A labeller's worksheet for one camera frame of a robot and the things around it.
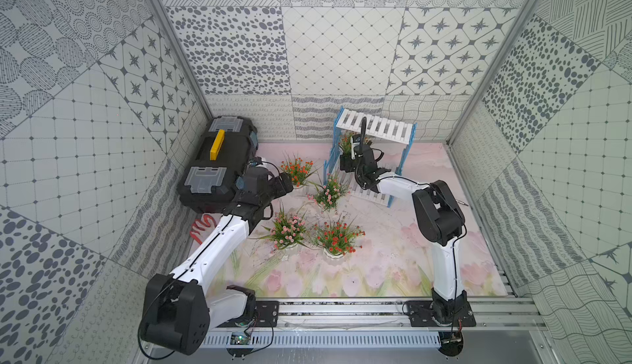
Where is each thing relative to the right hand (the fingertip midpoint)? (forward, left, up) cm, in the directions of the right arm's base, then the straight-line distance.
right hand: (351, 156), depth 102 cm
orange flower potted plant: (-10, +21, +2) cm, 23 cm away
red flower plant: (-38, +7, +4) cm, 39 cm away
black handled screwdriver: (-15, -45, -11) cm, 49 cm away
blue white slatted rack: (-5, -12, +16) cm, 21 cm away
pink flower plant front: (-36, +22, +4) cm, 42 cm away
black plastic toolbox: (0, +51, +6) cm, 51 cm away
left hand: (-19, +23, +10) cm, 32 cm away
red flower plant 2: (-1, +2, +8) cm, 9 cm away
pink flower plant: (-22, +9, +4) cm, 24 cm away
